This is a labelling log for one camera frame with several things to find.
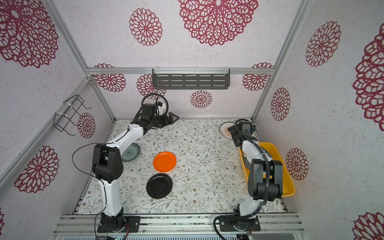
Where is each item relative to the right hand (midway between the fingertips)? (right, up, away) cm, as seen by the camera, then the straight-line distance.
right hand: (232, 128), depth 93 cm
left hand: (-37, +5, 0) cm, 37 cm away
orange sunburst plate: (-1, -2, +20) cm, 20 cm away
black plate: (-45, -33, -8) cm, 56 cm away
